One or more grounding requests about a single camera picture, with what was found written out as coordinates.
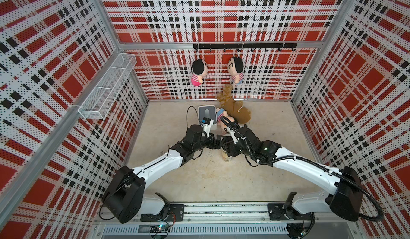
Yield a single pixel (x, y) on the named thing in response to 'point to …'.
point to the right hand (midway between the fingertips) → (231, 143)
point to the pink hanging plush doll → (199, 69)
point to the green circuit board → (159, 228)
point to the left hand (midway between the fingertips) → (222, 137)
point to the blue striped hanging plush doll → (235, 67)
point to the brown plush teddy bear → (231, 106)
